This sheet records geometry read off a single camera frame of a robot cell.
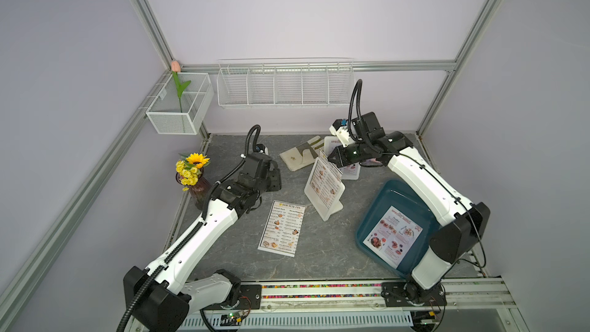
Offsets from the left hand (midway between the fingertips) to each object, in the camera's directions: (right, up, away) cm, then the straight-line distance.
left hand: (273, 175), depth 77 cm
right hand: (+19, +6, +1) cm, 20 cm away
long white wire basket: (+3, +39, +22) cm, 44 cm away
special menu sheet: (+31, +1, +22) cm, 38 cm away
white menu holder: (+18, -6, +8) cm, 21 cm away
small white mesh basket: (-37, +22, 0) cm, 43 cm away
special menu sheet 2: (+44, -24, +9) cm, 51 cm away
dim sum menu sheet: (+2, -22, +12) cm, 25 cm away
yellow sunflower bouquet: (-29, +3, 0) cm, 29 cm away
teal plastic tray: (+40, -11, +15) cm, 44 cm away
